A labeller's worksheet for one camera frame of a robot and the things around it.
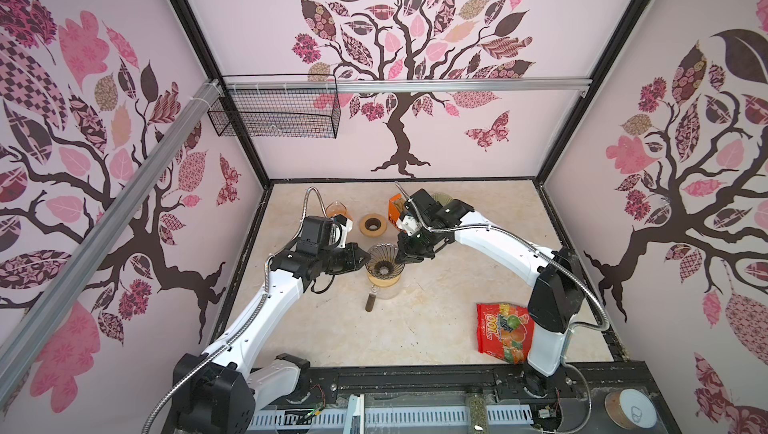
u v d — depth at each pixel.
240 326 0.44
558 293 0.47
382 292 0.89
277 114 1.22
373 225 1.06
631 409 0.66
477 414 0.67
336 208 1.03
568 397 0.72
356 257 0.68
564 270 0.45
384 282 0.81
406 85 0.95
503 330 0.79
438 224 0.60
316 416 0.70
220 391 0.39
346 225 0.74
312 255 0.60
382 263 0.82
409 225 0.77
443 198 1.07
